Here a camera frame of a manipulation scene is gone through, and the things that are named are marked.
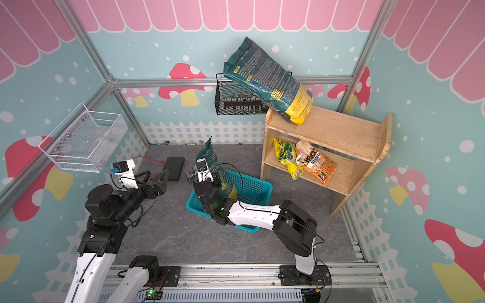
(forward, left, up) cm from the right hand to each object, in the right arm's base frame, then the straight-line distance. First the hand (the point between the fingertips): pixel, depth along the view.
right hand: (203, 168), depth 78 cm
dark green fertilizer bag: (+7, -1, +2) cm, 7 cm away
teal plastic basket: (+3, -19, -22) cm, 29 cm away
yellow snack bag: (+5, -35, +4) cm, 35 cm away
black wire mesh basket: (+37, -12, +10) cm, 40 cm away
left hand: (-8, +12, +8) cm, 17 cm away
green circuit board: (-41, +19, -27) cm, 53 cm away
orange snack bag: (+1, -46, +1) cm, 46 cm away
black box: (+21, +25, -23) cm, 40 cm away
